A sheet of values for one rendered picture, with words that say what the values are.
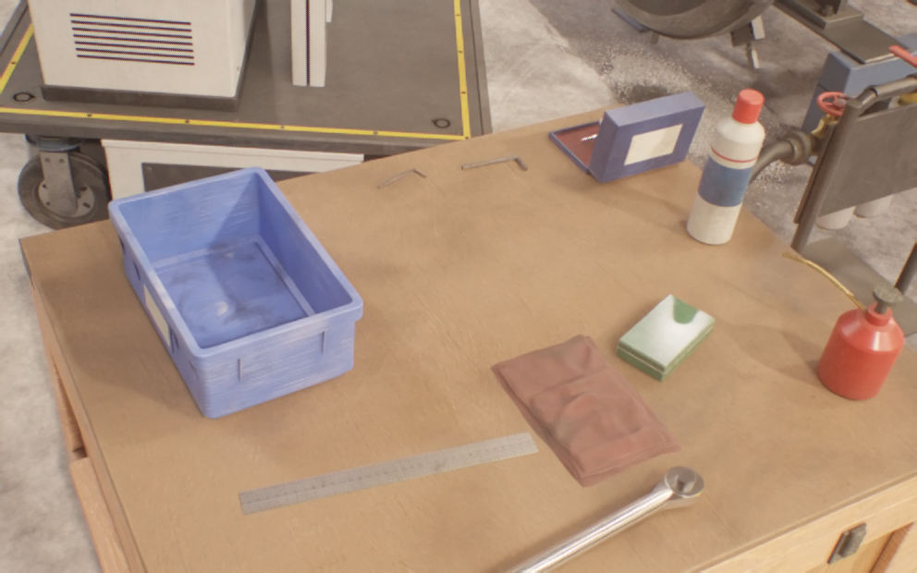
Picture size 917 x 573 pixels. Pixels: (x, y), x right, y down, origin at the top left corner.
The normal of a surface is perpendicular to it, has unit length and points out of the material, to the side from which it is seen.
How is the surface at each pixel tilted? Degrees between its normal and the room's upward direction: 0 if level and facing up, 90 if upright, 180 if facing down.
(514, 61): 0
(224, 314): 0
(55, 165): 90
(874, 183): 90
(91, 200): 89
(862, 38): 0
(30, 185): 92
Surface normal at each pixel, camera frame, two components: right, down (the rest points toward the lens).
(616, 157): 0.46, 0.69
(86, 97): 0.04, 0.66
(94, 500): 0.08, -0.75
